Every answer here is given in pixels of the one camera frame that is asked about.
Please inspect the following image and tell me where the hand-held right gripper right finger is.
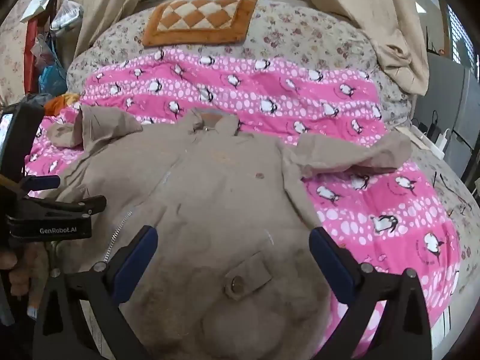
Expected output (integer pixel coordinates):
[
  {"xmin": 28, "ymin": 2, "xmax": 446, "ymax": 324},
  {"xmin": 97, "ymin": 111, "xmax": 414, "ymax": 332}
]
[{"xmin": 309, "ymin": 227, "xmax": 433, "ymax": 360}]

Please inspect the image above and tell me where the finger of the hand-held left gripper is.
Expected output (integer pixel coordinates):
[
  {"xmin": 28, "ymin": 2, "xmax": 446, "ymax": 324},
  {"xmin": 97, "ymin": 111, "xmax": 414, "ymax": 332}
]
[
  {"xmin": 20, "ymin": 174, "xmax": 61, "ymax": 193},
  {"xmin": 22, "ymin": 194, "xmax": 107, "ymax": 216}
]

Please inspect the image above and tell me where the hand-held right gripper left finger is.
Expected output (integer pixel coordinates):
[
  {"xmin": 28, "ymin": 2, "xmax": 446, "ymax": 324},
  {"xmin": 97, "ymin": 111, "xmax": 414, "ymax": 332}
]
[{"xmin": 33, "ymin": 226, "xmax": 160, "ymax": 360}]

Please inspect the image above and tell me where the beige jacket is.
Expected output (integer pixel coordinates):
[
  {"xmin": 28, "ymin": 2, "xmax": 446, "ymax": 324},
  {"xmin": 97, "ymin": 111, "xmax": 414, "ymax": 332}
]
[{"xmin": 47, "ymin": 105, "xmax": 413, "ymax": 360}]

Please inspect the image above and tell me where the person's left hand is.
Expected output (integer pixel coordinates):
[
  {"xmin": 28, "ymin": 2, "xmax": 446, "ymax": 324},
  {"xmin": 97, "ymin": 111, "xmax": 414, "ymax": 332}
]
[{"xmin": 0, "ymin": 242, "xmax": 51, "ymax": 319}]

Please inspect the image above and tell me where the orange plush toy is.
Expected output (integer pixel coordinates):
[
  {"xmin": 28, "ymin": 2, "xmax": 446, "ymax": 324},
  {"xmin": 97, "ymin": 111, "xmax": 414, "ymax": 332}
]
[{"xmin": 44, "ymin": 93, "xmax": 81, "ymax": 117}]

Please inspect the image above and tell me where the blue plastic bag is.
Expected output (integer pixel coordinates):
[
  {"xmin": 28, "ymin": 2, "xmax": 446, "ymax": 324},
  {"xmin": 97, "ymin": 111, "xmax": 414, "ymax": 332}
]
[{"xmin": 37, "ymin": 58, "xmax": 68, "ymax": 96}]

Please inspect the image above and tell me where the clear plastic bag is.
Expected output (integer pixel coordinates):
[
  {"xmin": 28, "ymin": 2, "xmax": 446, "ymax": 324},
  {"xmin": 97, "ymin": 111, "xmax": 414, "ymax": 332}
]
[{"xmin": 50, "ymin": 0, "xmax": 85, "ymax": 32}]

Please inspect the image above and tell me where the white paper box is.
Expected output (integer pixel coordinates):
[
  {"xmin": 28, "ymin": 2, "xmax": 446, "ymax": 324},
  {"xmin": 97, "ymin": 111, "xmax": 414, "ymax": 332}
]
[{"xmin": 19, "ymin": 0, "xmax": 57, "ymax": 23}]

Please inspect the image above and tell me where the white power strip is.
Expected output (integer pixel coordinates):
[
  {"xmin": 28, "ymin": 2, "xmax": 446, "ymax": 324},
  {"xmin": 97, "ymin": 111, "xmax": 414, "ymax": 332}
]
[{"xmin": 410, "ymin": 124, "xmax": 449, "ymax": 158}]

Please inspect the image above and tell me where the beige curtain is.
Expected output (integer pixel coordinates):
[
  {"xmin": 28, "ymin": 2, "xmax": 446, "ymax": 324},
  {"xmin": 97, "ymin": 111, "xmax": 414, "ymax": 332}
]
[
  {"xmin": 296, "ymin": 0, "xmax": 430, "ymax": 96},
  {"xmin": 56, "ymin": 0, "xmax": 162, "ymax": 70}
]

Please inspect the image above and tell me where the black charger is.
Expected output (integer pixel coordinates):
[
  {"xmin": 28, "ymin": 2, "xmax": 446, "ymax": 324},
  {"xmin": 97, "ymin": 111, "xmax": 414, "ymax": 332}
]
[{"xmin": 427, "ymin": 110, "xmax": 443, "ymax": 140}]

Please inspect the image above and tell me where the pink penguin print blanket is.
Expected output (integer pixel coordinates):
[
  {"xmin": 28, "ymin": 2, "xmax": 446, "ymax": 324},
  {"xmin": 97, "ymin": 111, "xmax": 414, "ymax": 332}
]
[{"xmin": 24, "ymin": 49, "xmax": 462, "ymax": 359}]

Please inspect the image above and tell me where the grey cabinet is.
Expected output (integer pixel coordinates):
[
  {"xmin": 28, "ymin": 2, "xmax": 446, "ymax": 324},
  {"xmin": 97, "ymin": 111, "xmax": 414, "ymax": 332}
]
[{"xmin": 412, "ymin": 52, "xmax": 480, "ymax": 184}]

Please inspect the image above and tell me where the orange checkered mat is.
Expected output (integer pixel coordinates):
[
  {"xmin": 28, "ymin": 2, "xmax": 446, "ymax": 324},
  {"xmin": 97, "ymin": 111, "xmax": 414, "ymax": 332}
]
[{"xmin": 142, "ymin": 0, "xmax": 259, "ymax": 47}]

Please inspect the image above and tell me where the floral bed sheet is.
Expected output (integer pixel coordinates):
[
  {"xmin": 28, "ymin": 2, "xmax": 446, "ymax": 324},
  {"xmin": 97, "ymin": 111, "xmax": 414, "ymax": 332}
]
[{"xmin": 65, "ymin": 0, "xmax": 480, "ymax": 349}]

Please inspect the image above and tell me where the red post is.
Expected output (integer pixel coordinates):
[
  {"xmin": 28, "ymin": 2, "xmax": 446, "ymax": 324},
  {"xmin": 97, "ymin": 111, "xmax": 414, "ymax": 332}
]
[{"xmin": 23, "ymin": 19, "xmax": 40, "ymax": 96}]

